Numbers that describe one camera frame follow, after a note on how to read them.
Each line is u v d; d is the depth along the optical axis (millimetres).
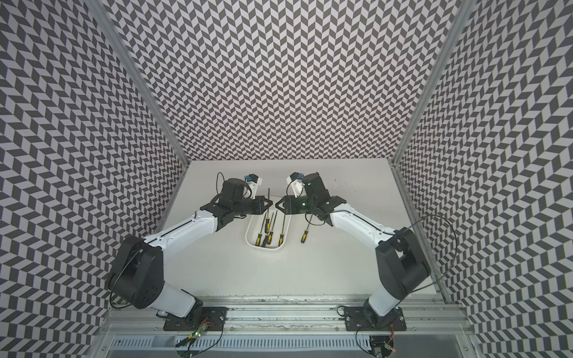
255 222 953
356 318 738
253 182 786
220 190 683
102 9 722
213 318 735
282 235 915
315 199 653
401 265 442
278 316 749
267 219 846
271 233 911
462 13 680
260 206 754
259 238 909
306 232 935
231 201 676
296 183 750
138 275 428
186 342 680
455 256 804
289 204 722
